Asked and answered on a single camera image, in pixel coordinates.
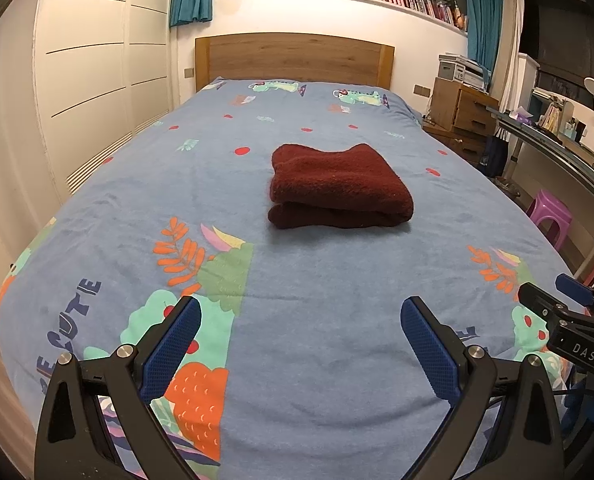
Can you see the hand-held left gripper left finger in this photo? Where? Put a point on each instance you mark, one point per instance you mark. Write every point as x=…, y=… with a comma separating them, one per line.
x=172, y=350

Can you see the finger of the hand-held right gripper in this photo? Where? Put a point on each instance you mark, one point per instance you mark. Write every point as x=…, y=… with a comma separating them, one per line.
x=539, y=302
x=574, y=290

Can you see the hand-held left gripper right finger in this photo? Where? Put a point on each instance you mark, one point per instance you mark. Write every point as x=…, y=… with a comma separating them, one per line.
x=429, y=350

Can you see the dark red knit sweater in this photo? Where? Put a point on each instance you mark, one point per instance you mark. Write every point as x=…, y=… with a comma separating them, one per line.
x=337, y=180

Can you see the purple plastic stool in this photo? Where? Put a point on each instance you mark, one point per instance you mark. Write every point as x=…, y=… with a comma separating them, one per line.
x=549, y=205

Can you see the blue printed bed sheet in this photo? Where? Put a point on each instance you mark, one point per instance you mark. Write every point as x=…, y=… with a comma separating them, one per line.
x=327, y=285

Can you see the glass-topped desk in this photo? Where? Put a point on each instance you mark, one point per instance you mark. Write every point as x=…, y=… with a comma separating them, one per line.
x=552, y=170

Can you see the dark blue bag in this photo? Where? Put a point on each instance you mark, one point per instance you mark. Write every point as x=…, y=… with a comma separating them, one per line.
x=494, y=152

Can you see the white vent grille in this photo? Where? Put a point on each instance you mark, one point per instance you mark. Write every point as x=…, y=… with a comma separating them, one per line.
x=112, y=155

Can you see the wooden drawer chest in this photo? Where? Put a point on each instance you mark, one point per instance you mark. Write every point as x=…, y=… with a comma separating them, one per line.
x=467, y=110

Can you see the white desk lamp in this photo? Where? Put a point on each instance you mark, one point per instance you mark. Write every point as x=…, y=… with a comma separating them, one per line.
x=592, y=85

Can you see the white cabinet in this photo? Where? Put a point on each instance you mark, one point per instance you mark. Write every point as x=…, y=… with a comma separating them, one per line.
x=528, y=80

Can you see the white printer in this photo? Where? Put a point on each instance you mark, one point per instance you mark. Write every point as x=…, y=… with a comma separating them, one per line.
x=452, y=70

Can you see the white wardrobe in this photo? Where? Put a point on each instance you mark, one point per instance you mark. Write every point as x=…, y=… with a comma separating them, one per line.
x=92, y=60

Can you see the wooden headboard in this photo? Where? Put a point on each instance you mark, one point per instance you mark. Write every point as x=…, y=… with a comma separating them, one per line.
x=297, y=57

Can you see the brass wall socket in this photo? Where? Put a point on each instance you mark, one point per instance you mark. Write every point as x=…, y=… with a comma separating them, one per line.
x=190, y=72
x=422, y=91

